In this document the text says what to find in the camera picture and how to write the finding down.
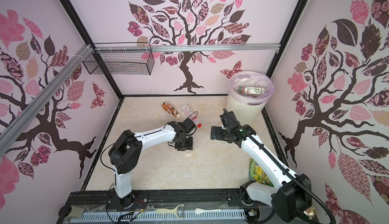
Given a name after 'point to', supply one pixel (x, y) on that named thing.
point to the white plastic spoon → (199, 211)
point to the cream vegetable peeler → (174, 210)
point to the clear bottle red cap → (192, 115)
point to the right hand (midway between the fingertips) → (218, 132)
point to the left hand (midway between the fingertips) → (189, 150)
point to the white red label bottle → (249, 89)
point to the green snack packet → (256, 174)
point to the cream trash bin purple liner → (247, 109)
